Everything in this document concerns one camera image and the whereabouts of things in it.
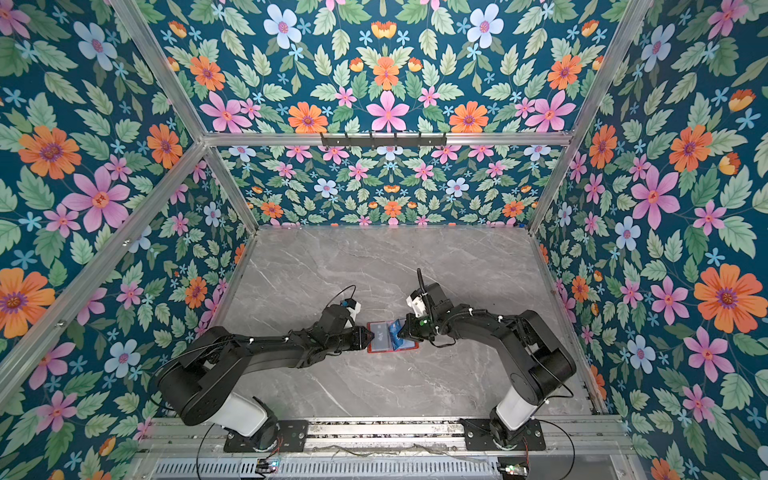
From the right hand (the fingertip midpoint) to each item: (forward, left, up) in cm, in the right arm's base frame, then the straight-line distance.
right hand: (397, 332), depth 88 cm
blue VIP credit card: (+2, +1, -2) cm, 3 cm away
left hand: (0, +6, 0) cm, 6 cm away
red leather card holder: (-1, +5, -4) cm, 6 cm away
